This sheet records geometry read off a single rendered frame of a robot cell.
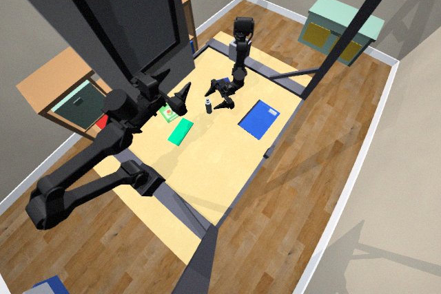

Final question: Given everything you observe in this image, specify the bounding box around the green flat rectangular slab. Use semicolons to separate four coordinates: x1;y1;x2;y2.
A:
167;118;193;146

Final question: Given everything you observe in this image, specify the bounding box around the black rectangular frame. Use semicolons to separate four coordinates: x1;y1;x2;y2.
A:
72;0;181;84

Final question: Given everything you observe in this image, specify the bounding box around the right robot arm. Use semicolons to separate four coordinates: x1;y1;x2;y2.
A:
218;17;254;94

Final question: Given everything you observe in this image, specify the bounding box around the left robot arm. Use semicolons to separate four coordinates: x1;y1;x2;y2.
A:
25;74;163;230

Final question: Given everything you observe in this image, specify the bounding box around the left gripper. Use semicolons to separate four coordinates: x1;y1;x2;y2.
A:
136;68;192;117

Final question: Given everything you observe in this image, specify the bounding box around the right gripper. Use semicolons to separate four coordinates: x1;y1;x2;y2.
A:
205;78;236;109

